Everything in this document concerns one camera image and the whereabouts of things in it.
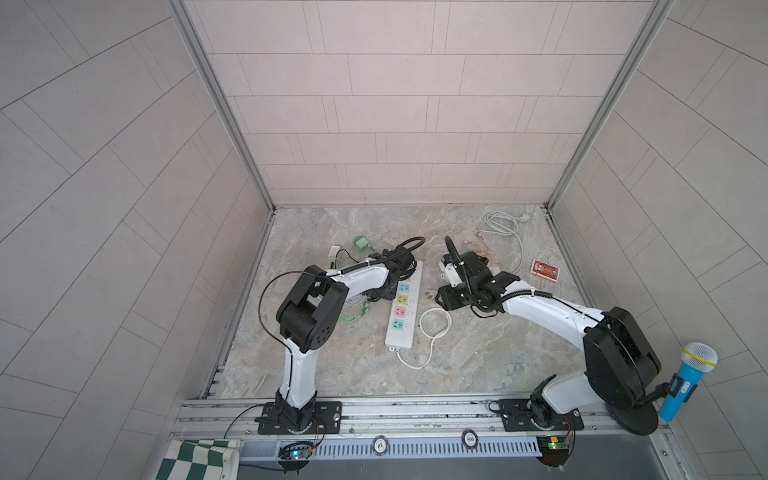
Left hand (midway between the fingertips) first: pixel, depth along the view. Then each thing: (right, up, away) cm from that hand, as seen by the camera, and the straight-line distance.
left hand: (386, 286), depth 96 cm
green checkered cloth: (-39, -31, -33) cm, 59 cm away
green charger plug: (-8, +14, +6) cm, 17 cm away
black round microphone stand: (+61, -26, -27) cm, 72 cm away
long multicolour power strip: (+5, -9, -12) cm, 16 cm away
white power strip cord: (+12, -12, -12) cm, 21 cm away
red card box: (+52, +5, 0) cm, 52 cm away
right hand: (+16, -2, -10) cm, 19 cm away
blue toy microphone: (+61, -6, -40) cm, 73 cm away
